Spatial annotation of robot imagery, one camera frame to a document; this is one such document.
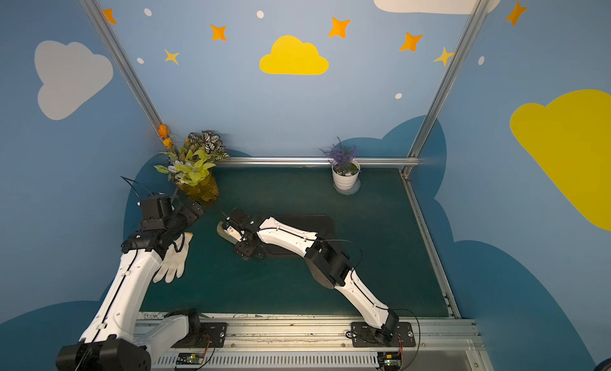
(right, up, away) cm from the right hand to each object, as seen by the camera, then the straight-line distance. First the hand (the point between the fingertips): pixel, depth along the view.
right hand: (248, 243), depth 91 cm
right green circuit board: (+49, -32, -19) cm, 61 cm away
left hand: (-16, +15, -12) cm, 25 cm away
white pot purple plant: (+41, +31, +17) cm, 54 cm away
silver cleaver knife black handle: (-5, +5, -8) cm, 11 cm away
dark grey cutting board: (+30, +5, +13) cm, 33 cm away
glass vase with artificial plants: (-23, +31, +2) cm, 39 cm away
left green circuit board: (-13, -31, -19) cm, 39 cm away
